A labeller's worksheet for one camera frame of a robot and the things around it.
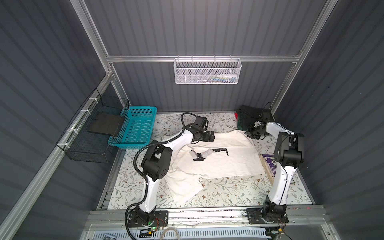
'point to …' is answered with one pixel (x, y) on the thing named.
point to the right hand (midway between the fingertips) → (247, 133)
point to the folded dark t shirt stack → (247, 115)
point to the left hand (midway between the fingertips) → (208, 136)
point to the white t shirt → (231, 153)
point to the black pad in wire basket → (107, 124)
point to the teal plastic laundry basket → (136, 130)
